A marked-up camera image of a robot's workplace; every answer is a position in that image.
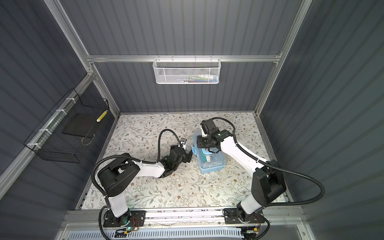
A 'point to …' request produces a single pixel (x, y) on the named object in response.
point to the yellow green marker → (102, 115)
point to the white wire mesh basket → (186, 71)
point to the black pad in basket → (82, 124)
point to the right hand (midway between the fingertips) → (200, 143)
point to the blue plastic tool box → (209, 162)
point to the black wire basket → (60, 135)
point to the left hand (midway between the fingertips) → (185, 148)
